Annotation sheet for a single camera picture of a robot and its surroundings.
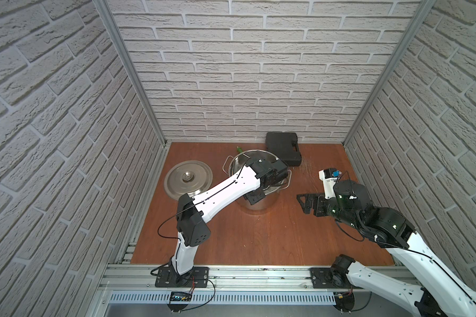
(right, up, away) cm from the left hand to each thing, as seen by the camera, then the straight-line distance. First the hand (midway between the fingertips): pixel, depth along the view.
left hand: (241, 187), depth 77 cm
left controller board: (-23, -41, -5) cm, 47 cm away
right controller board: (+37, -40, -9) cm, 55 cm away
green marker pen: (-2, +17, +37) cm, 41 cm away
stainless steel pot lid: (-29, +2, +23) cm, 37 cm away
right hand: (+24, -1, -11) cm, 26 cm away
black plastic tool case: (+25, +20, +34) cm, 47 cm away
